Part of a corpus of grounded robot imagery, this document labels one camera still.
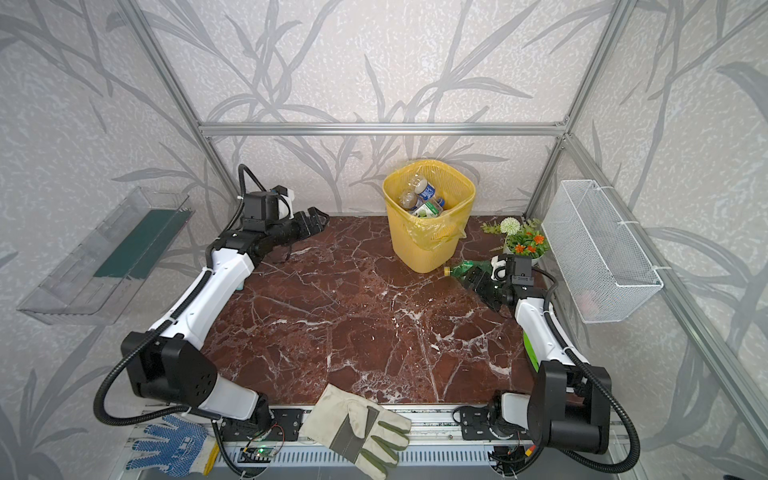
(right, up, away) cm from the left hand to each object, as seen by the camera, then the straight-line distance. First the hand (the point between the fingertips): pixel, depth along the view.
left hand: (320, 212), depth 81 cm
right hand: (+42, -18, +7) cm, 47 cm away
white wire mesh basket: (+65, -15, -20) cm, 70 cm away
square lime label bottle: (+30, +2, +13) cm, 33 cm away
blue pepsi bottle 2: (+30, +9, +17) cm, 35 cm away
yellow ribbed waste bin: (+30, -9, +2) cm, 31 cm away
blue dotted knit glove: (-30, -58, -10) cm, 66 cm away
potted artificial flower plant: (+62, -7, +15) cm, 64 cm away
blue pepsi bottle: (+24, +6, +18) cm, 31 cm away
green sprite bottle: (+41, -17, +13) cm, 46 cm away
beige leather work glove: (+14, -55, -9) cm, 58 cm away
